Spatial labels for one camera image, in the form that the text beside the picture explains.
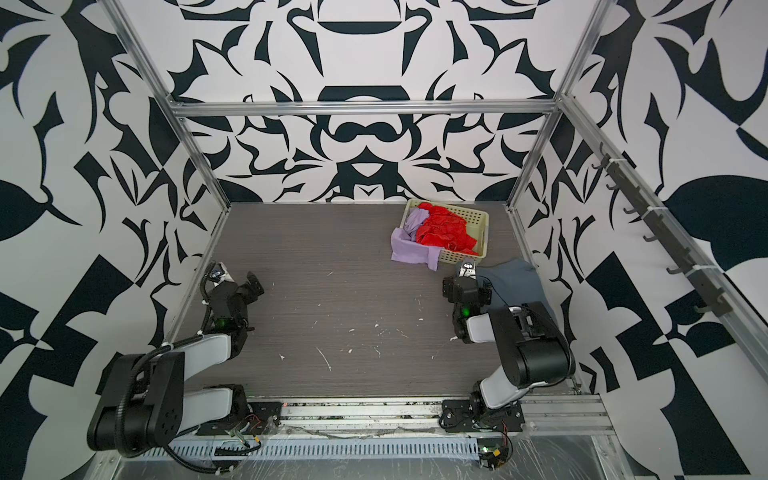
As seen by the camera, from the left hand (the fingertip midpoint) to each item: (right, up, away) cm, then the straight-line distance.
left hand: (233, 275), depth 87 cm
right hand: (+71, -1, +7) cm, 71 cm away
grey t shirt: (+85, -3, +9) cm, 85 cm away
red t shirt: (+64, +14, +14) cm, 67 cm away
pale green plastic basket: (+77, +16, +24) cm, 83 cm away
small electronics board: (+69, -39, -16) cm, 81 cm away
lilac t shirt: (+50, +9, +14) cm, 53 cm away
